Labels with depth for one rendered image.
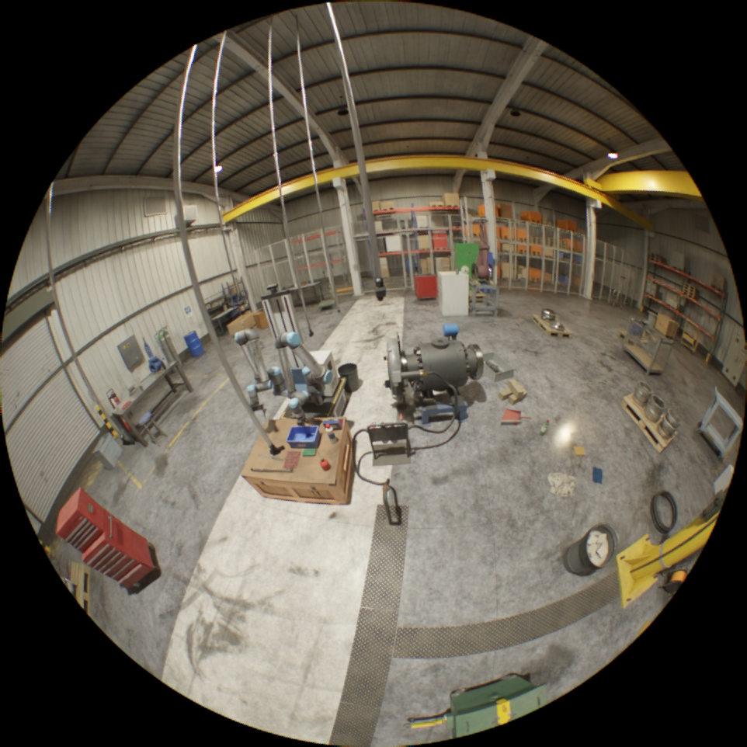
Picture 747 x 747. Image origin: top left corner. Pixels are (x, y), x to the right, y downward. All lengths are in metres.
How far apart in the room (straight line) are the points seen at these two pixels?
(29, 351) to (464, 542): 9.70
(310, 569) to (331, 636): 0.66
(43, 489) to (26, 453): 1.05
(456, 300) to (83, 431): 11.59
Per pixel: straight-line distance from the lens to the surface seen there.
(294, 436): 2.32
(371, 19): 7.25
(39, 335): 8.66
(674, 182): 11.92
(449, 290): 6.11
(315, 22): 7.22
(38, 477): 8.98
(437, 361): 2.45
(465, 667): 2.23
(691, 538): 2.56
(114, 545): 3.04
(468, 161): 10.26
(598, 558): 2.30
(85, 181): 10.40
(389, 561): 2.06
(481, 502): 2.29
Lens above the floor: 2.04
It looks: 33 degrees down
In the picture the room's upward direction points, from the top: 9 degrees counter-clockwise
